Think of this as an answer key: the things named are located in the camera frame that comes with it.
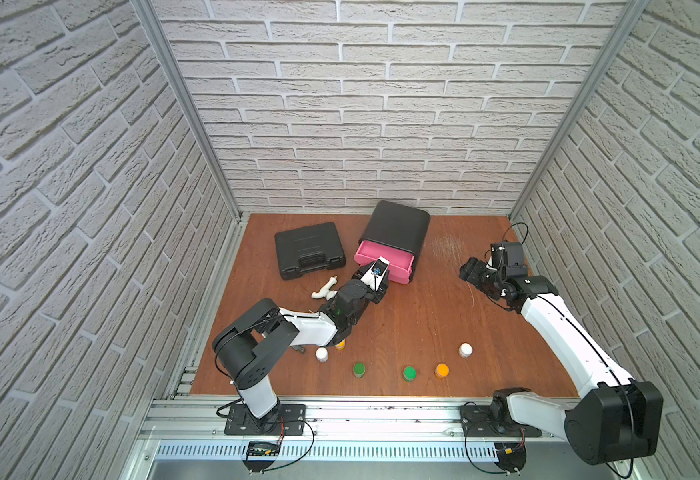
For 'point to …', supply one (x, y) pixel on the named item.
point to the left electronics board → (260, 456)
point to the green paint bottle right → (409, 373)
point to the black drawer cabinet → (398, 225)
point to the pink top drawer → (402, 262)
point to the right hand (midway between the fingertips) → (473, 272)
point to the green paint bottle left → (359, 370)
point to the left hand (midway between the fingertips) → (371, 258)
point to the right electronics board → (511, 456)
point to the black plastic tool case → (309, 249)
